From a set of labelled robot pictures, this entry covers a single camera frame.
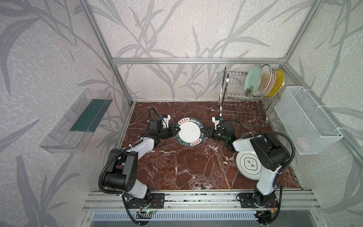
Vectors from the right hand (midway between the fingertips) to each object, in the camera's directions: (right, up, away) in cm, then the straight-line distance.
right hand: (200, 126), depth 91 cm
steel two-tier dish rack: (+30, +14, +22) cm, 40 cm away
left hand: (-12, +1, -3) cm, 12 cm away
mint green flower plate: (+33, +30, -1) cm, 45 cm away
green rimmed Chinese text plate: (-6, -4, -1) cm, 7 cm away
